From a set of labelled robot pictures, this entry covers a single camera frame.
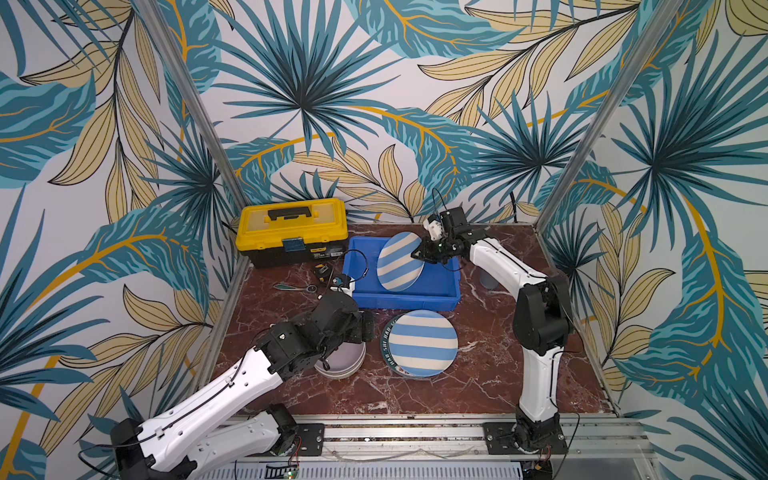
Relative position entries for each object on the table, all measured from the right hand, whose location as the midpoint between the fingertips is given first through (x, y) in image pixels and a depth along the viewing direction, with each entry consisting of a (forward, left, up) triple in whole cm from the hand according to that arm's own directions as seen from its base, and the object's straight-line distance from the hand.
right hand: (409, 255), depth 95 cm
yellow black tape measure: (+2, +29, -9) cm, 31 cm away
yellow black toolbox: (+8, +37, +5) cm, 38 cm away
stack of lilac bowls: (-29, +21, -10) cm, 37 cm away
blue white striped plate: (-3, +4, -4) cm, 6 cm away
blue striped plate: (-25, -1, -11) cm, 27 cm away
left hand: (-25, +15, +8) cm, 30 cm away
